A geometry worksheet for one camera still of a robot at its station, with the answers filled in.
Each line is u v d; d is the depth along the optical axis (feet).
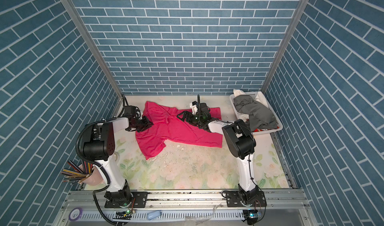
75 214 2.31
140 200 2.42
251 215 2.31
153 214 2.23
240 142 1.82
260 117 3.08
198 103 2.53
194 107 3.00
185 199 2.47
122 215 2.35
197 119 2.82
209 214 2.32
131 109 2.74
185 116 2.84
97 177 2.48
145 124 2.97
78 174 2.38
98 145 1.72
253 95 3.66
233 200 2.42
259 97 3.55
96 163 1.75
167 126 3.33
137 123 2.84
